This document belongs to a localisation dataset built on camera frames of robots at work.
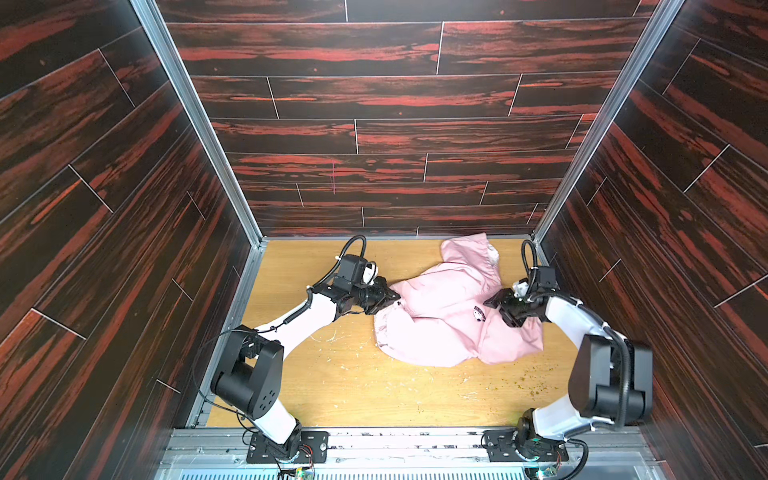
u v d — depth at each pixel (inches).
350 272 26.7
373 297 29.7
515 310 30.9
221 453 28.9
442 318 36.5
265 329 19.1
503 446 28.9
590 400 17.7
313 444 29.0
